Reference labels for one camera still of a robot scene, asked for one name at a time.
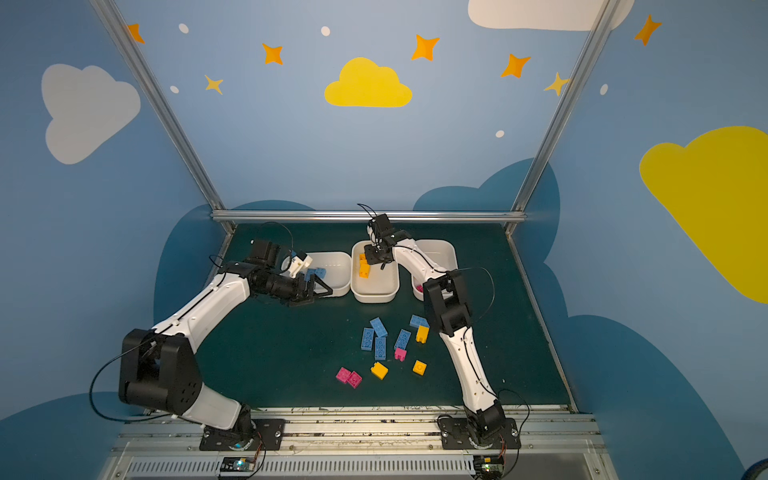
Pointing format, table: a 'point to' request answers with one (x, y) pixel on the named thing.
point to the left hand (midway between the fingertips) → (321, 294)
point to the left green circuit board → (237, 464)
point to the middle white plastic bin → (382, 285)
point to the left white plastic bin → (338, 270)
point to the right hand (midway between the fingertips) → (373, 252)
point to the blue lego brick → (417, 321)
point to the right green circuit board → (488, 467)
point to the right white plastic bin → (442, 256)
